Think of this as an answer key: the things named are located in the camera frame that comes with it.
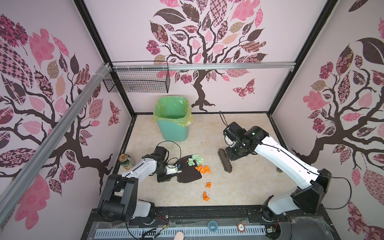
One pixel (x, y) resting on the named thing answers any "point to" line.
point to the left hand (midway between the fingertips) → (165, 176)
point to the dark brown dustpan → (189, 173)
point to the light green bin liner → (174, 109)
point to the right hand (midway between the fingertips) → (231, 153)
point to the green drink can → (123, 159)
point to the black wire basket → (138, 77)
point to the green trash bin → (171, 132)
